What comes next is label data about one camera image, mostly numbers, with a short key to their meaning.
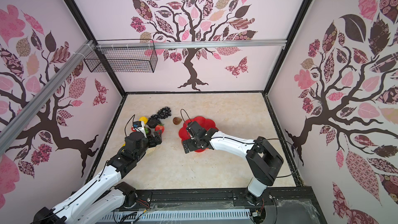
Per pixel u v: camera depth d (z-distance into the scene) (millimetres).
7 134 492
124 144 612
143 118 1033
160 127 970
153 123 970
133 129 684
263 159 447
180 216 697
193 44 937
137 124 693
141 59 793
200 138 641
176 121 1004
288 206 712
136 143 591
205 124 1004
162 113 1033
